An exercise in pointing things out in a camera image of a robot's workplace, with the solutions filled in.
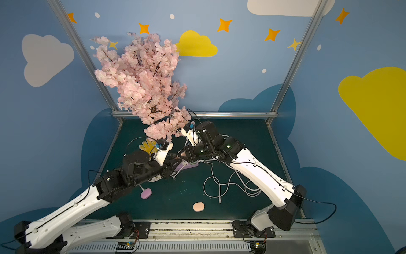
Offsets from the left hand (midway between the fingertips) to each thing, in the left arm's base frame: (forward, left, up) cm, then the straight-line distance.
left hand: (178, 154), depth 65 cm
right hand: (+2, -2, -1) cm, 4 cm away
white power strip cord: (+9, -16, -28) cm, 33 cm away
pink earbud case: (-13, -9, -30) cm, 34 cm away
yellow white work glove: (+25, +28, -31) cm, 49 cm away
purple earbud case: (-8, +19, -26) cm, 33 cm away
